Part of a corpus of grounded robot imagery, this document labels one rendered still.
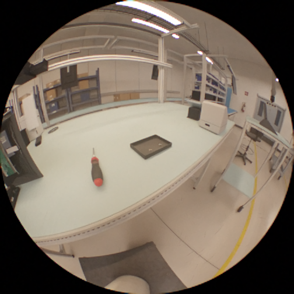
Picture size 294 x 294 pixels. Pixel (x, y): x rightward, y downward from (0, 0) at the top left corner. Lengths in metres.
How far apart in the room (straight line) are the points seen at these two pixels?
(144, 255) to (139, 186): 0.21
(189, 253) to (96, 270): 1.02
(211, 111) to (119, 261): 0.66
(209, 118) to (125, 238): 1.24
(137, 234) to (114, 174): 1.00
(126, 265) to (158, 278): 0.09
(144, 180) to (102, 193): 0.10
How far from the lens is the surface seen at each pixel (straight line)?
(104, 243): 1.26
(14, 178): 0.55
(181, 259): 1.24
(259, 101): 6.35
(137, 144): 0.33
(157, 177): 0.23
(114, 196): 0.21
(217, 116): 0.52
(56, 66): 0.96
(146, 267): 0.33
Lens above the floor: 1.17
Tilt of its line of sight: 33 degrees down
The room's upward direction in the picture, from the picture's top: straight up
